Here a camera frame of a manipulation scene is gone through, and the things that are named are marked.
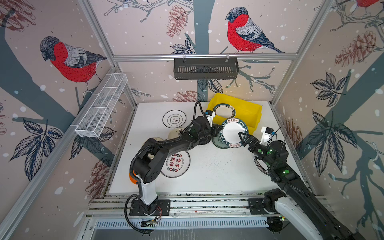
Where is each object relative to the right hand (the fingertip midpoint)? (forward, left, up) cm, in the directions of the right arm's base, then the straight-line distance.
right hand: (241, 137), depth 75 cm
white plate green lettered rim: (+9, +4, -9) cm, 13 cm away
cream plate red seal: (+10, +51, -20) cm, 55 cm away
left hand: (+9, +8, -3) cm, 13 cm away
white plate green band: (+39, +3, -22) cm, 45 cm away
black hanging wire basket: (+52, +19, +9) cm, 56 cm away
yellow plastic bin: (+36, -16, -21) cm, 45 cm away
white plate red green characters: (-7, +35, -21) cm, 41 cm away
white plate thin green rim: (+28, +42, -20) cm, 54 cm away
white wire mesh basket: (+2, +74, +11) cm, 75 cm away
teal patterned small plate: (+8, +10, -20) cm, 23 cm away
